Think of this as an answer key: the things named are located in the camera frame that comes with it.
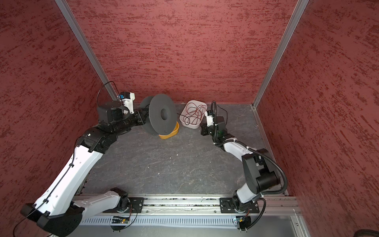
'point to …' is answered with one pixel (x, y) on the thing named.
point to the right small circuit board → (243, 222)
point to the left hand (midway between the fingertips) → (149, 114)
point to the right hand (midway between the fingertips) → (199, 126)
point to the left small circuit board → (119, 222)
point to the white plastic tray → (183, 112)
